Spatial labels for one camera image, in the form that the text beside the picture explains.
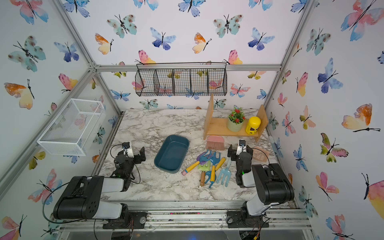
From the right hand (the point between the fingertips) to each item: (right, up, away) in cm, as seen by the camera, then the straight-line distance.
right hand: (241, 144), depth 91 cm
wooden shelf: (-13, +11, +10) cm, 20 cm away
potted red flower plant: (-4, +14, 0) cm, 15 cm away
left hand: (-63, -1, -1) cm, 63 cm away
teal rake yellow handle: (-20, -8, +5) cm, 22 cm away
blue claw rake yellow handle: (-20, -17, -2) cm, 26 cm away
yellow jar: (+7, +11, +1) cm, 13 cm away
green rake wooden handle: (-23, -14, 0) cm, 27 cm away
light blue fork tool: (-10, -17, -2) cm, 20 cm away
